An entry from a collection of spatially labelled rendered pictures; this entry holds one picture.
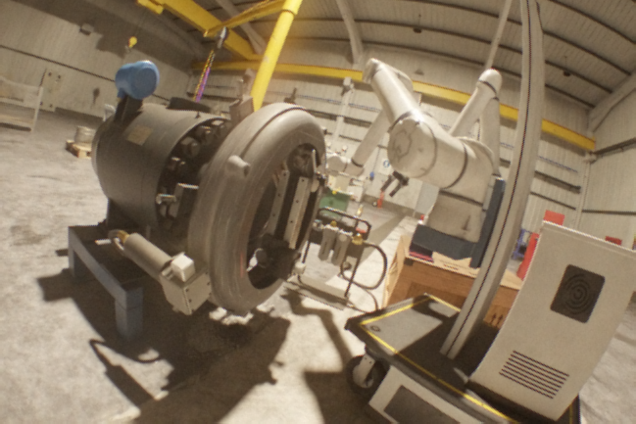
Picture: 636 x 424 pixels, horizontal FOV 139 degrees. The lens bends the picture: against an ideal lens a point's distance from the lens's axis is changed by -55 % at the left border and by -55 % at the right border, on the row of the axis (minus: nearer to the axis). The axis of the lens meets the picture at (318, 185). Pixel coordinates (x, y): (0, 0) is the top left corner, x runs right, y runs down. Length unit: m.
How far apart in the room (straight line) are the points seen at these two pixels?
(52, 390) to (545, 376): 1.36
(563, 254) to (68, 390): 1.40
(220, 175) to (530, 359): 0.93
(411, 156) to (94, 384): 1.14
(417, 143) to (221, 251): 0.53
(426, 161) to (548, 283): 0.47
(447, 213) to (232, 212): 0.57
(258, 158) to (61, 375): 0.94
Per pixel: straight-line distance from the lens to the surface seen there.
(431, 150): 0.66
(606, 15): 10.80
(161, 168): 0.89
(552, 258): 0.77
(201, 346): 1.14
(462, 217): 0.77
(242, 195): 0.61
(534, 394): 0.88
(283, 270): 0.91
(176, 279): 0.63
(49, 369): 1.05
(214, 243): 0.63
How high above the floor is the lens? 0.79
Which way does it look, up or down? 3 degrees down
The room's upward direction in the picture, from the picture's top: 17 degrees clockwise
